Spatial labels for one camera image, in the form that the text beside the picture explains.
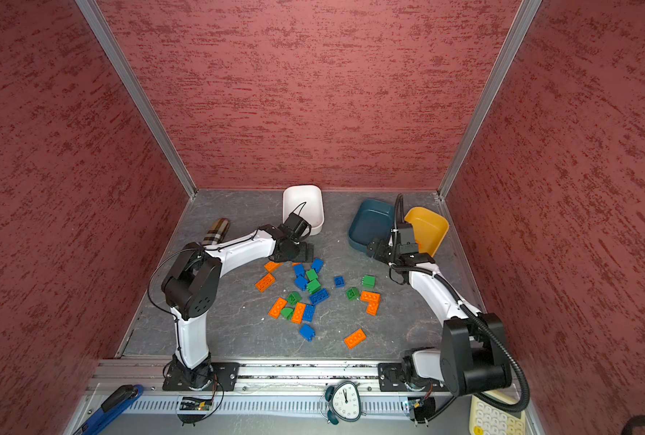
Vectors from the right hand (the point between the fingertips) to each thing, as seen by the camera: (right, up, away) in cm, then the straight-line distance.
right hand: (377, 252), depth 89 cm
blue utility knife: (-71, -37, -22) cm, 83 cm away
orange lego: (-37, -6, +6) cm, 38 cm away
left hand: (-27, -4, +6) cm, 28 cm away
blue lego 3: (-23, -20, -4) cm, 31 cm away
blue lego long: (-20, -15, +1) cm, 25 cm away
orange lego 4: (-27, -19, -3) cm, 33 cm away
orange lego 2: (-39, -11, +3) cm, 40 cm away
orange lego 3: (-34, -18, -2) cm, 38 cm away
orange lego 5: (-9, -26, -8) cm, 29 cm away
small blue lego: (-13, -11, +3) cm, 17 cm away
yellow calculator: (+24, -39, -22) cm, 51 cm away
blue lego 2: (-26, -11, +3) cm, 29 cm away
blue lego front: (-23, -24, -7) cm, 34 cm away
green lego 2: (-22, -12, +1) cm, 25 cm away
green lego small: (-9, -14, -1) cm, 16 cm away
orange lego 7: (-2, -17, -1) cm, 18 cm away
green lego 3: (-28, -15, -2) cm, 32 cm away
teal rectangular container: (+2, +11, +23) cm, 26 cm away
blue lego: (-28, -8, +9) cm, 30 cm away
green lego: (-23, -8, +3) cm, 24 cm away
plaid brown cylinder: (-61, +6, +14) cm, 62 cm away
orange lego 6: (-4, -14, +1) cm, 15 cm away
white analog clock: (-12, -35, -22) cm, 43 cm away
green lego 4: (-30, -19, -4) cm, 36 cm away
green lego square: (-3, -11, +3) cm, 12 cm away
